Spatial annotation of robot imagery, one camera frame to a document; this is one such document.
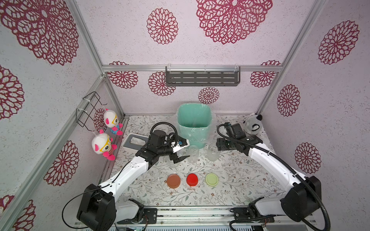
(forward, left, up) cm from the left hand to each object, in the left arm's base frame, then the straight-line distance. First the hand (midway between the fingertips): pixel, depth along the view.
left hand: (185, 146), depth 79 cm
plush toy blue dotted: (+20, +48, -2) cm, 52 cm away
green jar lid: (-12, -16, -18) cm, 27 cm away
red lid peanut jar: (+7, -6, -18) cm, 20 cm away
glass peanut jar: (-2, +9, -19) cm, 21 cm away
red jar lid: (-12, -4, -18) cm, 22 cm away
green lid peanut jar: (0, -17, -9) cm, 19 cm away
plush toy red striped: (+1, +45, +2) cm, 45 cm away
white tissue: (+12, +32, -13) cm, 36 cm away
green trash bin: (+23, -7, -5) cm, 24 cm away
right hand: (+5, -21, -2) cm, 22 cm away
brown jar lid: (-13, +7, -19) cm, 23 cm away
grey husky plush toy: (+15, -42, 0) cm, 44 cm away
